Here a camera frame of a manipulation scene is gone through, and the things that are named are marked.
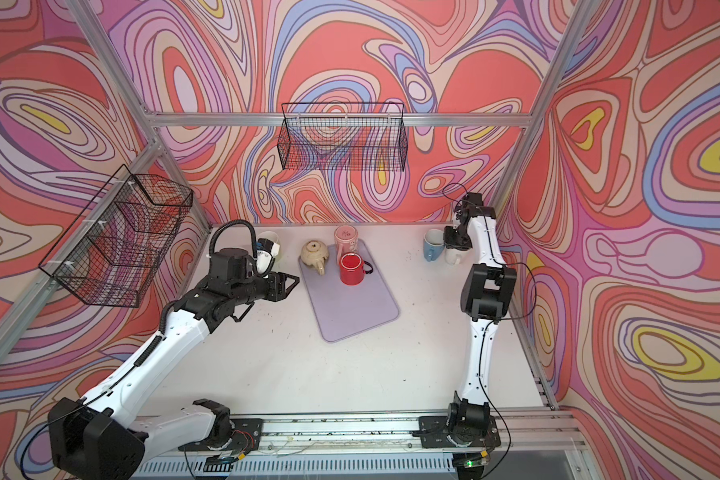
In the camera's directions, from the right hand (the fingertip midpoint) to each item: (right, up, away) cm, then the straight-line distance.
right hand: (454, 248), depth 103 cm
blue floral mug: (-8, +2, -1) cm, 8 cm away
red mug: (-35, -7, -5) cm, 36 cm away
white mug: (-1, -3, -1) cm, 3 cm away
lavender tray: (-39, -20, -6) cm, 44 cm away
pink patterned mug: (-38, +3, -2) cm, 38 cm away
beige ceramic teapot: (-49, -2, -2) cm, 49 cm away
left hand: (-50, -8, -25) cm, 56 cm away
